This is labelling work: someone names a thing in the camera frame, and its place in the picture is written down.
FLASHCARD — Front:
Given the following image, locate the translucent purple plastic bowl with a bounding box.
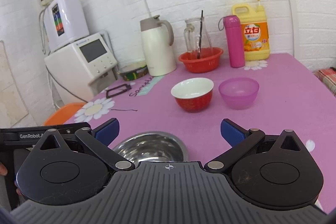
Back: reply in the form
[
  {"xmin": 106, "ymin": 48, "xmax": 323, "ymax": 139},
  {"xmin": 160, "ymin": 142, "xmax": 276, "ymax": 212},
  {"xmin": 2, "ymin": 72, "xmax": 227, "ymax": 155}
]
[{"xmin": 218, "ymin": 77, "xmax": 260, "ymax": 110}]

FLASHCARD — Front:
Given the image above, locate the stainless steel bowl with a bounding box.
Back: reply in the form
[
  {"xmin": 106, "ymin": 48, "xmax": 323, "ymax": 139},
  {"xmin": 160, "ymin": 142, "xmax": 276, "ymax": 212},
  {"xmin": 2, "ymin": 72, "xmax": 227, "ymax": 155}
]
[{"xmin": 113, "ymin": 131, "xmax": 189, "ymax": 166}]

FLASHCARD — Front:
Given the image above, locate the red and white ceramic bowl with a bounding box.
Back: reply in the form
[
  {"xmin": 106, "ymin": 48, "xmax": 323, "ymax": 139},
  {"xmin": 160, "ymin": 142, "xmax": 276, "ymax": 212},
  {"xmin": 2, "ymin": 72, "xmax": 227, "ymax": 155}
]
[{"xmin": 171, "ymin": 77, "xmax": 214, "ymax": 112}]

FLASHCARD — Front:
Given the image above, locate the person's left hand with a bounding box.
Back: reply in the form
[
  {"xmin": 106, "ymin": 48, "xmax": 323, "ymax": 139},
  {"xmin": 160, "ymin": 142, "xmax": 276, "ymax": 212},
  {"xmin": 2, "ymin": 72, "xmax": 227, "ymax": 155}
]
[{"xmin": 0, "ymin": 162, "xmax": 23, "ymax": 197}]

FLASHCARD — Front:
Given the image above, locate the orange stool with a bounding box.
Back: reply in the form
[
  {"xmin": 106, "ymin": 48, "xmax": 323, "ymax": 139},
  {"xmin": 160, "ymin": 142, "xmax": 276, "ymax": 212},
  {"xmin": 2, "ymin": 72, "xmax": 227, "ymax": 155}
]
[{"xmin": 43, "ymin": 102, "xmax": 85, "ymax": 126}]

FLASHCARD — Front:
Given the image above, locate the purple floral tablecloth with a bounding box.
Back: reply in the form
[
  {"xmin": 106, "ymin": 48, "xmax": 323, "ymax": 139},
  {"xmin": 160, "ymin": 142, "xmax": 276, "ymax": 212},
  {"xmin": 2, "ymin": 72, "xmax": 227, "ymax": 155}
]
[{"xmin": 70, "ymin": 53, "xmax": 335, "ymax": 212}]

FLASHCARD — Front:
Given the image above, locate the white countertop appliance with screen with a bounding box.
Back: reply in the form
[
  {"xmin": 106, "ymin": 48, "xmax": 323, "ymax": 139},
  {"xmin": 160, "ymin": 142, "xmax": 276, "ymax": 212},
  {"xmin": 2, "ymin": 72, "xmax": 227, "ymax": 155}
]
[{"xmin": 45, "ymin": 31, "xmax": 117, "ymax": 104}]

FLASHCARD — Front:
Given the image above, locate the green instant noodle cup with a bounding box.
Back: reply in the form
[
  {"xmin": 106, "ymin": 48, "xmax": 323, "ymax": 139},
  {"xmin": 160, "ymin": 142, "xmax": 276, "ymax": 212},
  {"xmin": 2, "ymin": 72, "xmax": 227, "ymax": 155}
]
[{"xmin": 118, "ymin": 61, "xmax": 148, "ymax": 81}]

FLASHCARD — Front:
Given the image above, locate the red plastic basket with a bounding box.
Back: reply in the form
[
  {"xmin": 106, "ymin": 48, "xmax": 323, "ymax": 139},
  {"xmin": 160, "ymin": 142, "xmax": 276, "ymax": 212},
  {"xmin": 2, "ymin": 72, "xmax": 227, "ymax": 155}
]
[{"xmin": 178, "ymin": 47, "xmax": 224, "ymax": 73}]

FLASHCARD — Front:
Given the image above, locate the dark stirring stick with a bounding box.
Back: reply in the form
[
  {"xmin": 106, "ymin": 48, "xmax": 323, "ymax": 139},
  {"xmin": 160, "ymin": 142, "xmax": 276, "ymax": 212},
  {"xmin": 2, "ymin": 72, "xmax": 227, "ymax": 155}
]
[{"xmin": 197, "ymin": 10, "xmax": 204, "ymax": 59}]

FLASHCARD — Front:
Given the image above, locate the plaid orange blanket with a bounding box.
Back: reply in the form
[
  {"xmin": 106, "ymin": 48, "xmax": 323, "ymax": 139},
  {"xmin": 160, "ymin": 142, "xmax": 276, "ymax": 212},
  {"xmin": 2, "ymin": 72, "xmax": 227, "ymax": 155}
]
[{"xmin": 313, "ymin": 67, "xmax": 336, "ymax": 96}]

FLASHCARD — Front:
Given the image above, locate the white thermos jug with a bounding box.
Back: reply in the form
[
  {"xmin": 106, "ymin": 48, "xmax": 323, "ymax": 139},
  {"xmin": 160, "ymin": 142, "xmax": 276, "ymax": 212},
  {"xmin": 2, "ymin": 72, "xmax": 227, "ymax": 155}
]
[{"xmin": 140, "ymin": 15, "xmax": 177, "ymax": 77}]

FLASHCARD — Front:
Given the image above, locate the pink thermos bottle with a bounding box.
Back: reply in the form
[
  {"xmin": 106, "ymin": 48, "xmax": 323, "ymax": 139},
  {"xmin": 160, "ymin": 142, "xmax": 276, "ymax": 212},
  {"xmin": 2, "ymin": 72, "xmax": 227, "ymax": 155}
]
[{"xmin": 218, "ymin": 15, "xmax": 245, "ymax": 68}]

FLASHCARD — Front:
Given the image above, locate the clear glass pitcher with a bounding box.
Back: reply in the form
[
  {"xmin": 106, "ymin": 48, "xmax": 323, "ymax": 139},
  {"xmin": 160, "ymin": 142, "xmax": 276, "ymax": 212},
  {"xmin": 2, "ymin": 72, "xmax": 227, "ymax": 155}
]
[{"xmin": 183, "ymin": 17, "xmax": 213, "ymax": 53}]

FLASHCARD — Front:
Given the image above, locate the yellow dish soap bottle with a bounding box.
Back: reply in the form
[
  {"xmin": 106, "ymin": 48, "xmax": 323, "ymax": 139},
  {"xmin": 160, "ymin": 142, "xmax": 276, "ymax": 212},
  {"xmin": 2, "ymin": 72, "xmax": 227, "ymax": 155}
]
[{"xmin": 231, "ymin": 0, "xmax": 270, "ymax": 61}]

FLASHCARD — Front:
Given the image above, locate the white purple water purifier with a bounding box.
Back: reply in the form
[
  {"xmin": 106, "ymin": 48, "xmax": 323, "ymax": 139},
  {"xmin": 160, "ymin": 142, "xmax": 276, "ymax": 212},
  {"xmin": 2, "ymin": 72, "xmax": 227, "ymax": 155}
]
[{"xmin": 43, "ymin": 0, "xmax": 89, "ymax": 52}]

